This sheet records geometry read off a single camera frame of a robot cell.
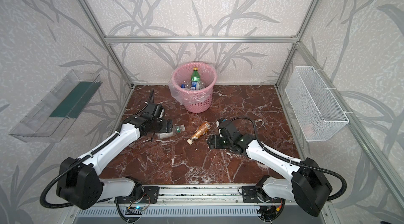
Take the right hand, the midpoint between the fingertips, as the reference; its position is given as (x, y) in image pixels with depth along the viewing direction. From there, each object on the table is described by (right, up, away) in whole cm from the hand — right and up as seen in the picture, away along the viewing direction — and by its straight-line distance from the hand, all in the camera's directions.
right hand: (212, 137), depth 82 cm
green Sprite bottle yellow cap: (-11, +33, +17) cm, 39 cm away
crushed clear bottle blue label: (-16, +29, +17) cm, 37 cm away
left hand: (-25, +8, +3) cm, 26 cm away
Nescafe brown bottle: (-6, +2, +9) cm, 11 cm away
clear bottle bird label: (-22, +2, +10) cm, 24 cm away
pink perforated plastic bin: (-10, +19, +6) cm, 22 cm away
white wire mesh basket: (+42, +14, -21) cm, 49 cm away
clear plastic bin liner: (-24, +23, +10) cm, 35 cm away
